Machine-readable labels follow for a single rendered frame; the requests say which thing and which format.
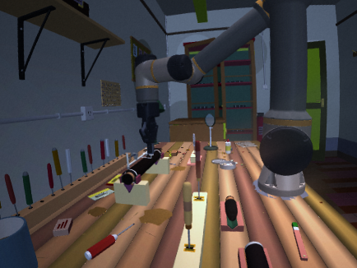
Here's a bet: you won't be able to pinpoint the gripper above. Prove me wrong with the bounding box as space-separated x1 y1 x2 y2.
136 101 163 156

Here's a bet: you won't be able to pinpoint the black alto clarinet body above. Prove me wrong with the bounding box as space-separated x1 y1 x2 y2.
120 147 165 187

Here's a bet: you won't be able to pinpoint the thick black clarinet joint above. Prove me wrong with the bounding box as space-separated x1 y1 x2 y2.
244 241 271 268

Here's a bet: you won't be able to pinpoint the small cream support block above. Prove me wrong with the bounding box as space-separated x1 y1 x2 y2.
145 155 171 175

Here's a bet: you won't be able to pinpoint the wooden cabinet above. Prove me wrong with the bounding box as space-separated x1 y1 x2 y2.
168 117 227 143

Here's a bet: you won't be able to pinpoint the yellow framed card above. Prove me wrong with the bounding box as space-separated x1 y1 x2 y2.
106 173 124 187

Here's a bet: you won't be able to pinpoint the round mirror on stand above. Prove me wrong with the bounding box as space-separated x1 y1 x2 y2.
203 113 220 152

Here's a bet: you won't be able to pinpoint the large cream support block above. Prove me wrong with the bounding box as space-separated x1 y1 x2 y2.
113 178 151 207

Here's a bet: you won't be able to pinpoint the yellow card black print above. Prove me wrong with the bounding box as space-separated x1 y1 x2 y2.
87 187 115 201

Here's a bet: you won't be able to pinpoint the wooden shelf unit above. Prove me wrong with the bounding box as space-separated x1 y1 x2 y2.
183 37 257 141

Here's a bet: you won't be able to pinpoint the wooden tool rack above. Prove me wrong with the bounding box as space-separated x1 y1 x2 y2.
16 151 146 233

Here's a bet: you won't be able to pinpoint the red fire extinguisher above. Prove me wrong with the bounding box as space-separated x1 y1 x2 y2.
256 112 266 143

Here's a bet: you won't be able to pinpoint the pink cradle block green wedge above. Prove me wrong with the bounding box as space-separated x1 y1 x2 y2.
220 200 245 233

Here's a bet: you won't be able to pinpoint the red and white small box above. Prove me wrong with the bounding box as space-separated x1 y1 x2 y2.
53 217 73 238

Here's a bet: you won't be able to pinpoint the dark box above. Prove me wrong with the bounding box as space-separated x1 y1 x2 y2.
61 0 90 18

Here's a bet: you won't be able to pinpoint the green door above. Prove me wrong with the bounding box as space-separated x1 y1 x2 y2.
305 39 328 154

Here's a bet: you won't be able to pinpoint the blue cylinder container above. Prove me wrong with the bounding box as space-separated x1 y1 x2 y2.
0 215 39 268

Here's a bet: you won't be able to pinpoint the pink strip green end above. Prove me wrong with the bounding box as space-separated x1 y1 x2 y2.
291 221 309 261

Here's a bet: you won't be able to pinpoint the brown-handled tool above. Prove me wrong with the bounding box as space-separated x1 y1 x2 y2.
194 140 203 200

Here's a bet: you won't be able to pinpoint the brown wall poster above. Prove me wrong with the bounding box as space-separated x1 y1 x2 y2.
100 79 123 108

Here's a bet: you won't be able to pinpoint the white wall socket box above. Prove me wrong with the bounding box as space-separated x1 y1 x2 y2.
80 105 95 122

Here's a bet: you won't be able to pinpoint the green-handled screwdriver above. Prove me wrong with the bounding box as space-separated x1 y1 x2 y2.
21 171 35 210
80 149 89 177

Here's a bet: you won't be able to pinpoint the wall notice board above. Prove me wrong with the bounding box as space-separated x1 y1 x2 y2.
129 35 153 82

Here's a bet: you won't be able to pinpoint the grey wall conduit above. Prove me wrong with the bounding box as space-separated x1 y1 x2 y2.
0 107 138 126

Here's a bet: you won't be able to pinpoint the large red-handled screwdriver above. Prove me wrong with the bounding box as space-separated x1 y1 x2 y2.
84 222 137 261

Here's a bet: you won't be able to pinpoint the wooden wall shelf black brackets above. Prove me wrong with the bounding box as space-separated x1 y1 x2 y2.
0 0 126 88

